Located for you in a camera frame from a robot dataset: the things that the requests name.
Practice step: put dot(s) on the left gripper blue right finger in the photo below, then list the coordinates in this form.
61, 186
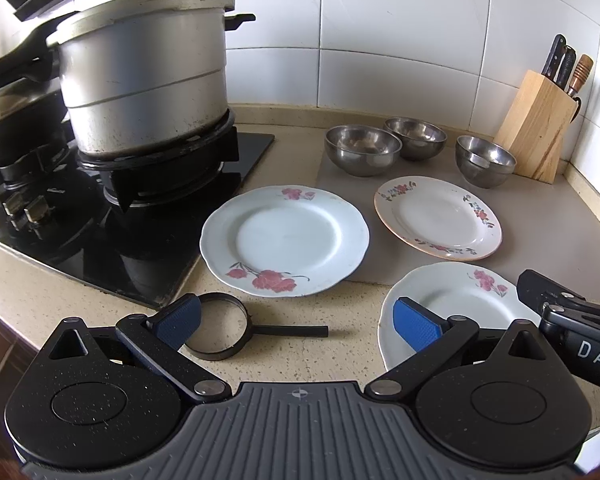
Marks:
436, 343

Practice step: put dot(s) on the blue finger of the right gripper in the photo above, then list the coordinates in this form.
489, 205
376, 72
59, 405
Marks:
543, 295

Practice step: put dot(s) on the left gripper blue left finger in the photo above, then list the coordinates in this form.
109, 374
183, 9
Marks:
156, 339

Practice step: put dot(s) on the orange-rimmed floral plate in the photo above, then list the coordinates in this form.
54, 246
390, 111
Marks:
438, 218

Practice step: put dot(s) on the steel bowl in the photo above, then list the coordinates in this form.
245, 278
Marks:
483, 163
362, 151
420, 140

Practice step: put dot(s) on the black glass gas stove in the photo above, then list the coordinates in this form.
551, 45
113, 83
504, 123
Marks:
130, 225

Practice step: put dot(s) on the wooden knife block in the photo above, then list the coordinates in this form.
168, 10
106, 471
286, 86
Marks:
535, 125

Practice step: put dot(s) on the large aluminium steamer pot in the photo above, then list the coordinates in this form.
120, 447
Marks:
135, 74

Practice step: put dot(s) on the black knife handle right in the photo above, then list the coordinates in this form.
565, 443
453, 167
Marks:
565, 67

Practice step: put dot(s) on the black knife handle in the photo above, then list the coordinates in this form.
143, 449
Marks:
565, 67
554, 57

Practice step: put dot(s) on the wooden sharpener handle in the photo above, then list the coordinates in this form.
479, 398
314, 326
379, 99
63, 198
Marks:
579, 75

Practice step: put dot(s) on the black knife handle left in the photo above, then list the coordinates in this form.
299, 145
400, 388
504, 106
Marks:
554, 57

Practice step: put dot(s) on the black wok with handle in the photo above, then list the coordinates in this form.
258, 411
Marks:
32, 109

